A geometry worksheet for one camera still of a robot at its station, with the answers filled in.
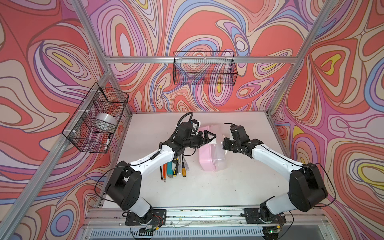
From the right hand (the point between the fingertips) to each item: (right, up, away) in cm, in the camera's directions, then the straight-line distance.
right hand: (224, 146), depth 89 cm
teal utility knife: (-32, -15, 0) cm, 36 cm away
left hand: (-7, +6, -11) cm, 15 cm away
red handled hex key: (-36, -15, 0) cm, 39 cm away
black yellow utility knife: (-30, -10, +4) cm, 31 cm away
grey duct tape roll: (-62, +17, -15) cm, 66 cm away
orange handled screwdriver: (-24, -14, 0) cm, 28 cm away
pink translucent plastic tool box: (-7, -4, -9) cm, 12 cm away
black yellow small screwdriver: (-29, -14, 0) cm, 32 cm away
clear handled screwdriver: (-22, -13, +2) cm, 26 cm away
